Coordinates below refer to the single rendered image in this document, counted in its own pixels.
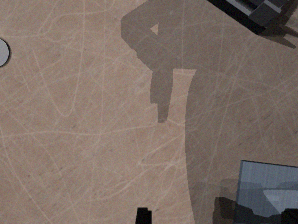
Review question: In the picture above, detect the small silver washer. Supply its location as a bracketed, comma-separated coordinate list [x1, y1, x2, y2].
[0, 39, 10, 67]

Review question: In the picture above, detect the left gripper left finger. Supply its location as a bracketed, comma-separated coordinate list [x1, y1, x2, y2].
[135, 208, 152, 224]

